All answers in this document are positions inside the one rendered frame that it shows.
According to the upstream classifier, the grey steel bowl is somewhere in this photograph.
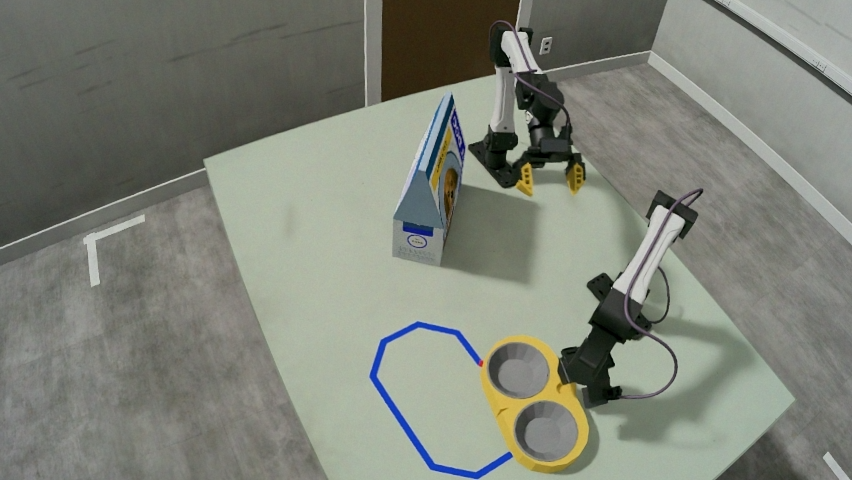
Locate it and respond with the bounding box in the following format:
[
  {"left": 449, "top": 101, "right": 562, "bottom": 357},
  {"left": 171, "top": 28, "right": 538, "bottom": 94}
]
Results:
[
  {"left": 513, "top": 400, "right": 578, "bottom": 462},
  {"left": 486, "top": 341, "right": 550, "bottom": 399}
]

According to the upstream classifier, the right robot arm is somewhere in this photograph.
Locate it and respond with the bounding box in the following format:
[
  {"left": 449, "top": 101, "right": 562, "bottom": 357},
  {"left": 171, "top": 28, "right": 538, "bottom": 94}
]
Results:
[{"left": 468, "top": 26, "right": 574, "bottom": 188}]

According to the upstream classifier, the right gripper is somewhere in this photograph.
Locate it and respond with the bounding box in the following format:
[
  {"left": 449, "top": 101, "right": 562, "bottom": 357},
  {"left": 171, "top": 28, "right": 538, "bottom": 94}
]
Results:
[{"left": 513, "top": 128, "right": 587, "bottom": 197}]

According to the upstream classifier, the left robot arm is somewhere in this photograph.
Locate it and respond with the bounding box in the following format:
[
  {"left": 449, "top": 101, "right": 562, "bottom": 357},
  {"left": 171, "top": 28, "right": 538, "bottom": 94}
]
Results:
[{"left": 565, "top": 190, "right": 698, "bottom": 409}]

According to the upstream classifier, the blue and white gable-top carton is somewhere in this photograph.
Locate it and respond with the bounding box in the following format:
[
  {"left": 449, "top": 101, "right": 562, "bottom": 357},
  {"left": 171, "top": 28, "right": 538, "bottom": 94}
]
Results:
[{"left": 392, "top": 91, "right": 466, "bottom": 266}]

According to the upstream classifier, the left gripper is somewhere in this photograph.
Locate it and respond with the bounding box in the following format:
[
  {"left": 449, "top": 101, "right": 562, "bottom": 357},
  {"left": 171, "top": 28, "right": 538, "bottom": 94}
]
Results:
[{"left": 557, "top": 346, "right": 615, "bottom": 386}]

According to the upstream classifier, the blue tape outline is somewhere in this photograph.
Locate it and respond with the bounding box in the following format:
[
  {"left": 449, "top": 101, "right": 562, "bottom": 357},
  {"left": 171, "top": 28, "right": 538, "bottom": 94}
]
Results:
[{"left": 369, "top": 321, "right": 514, "bottom": 479}]

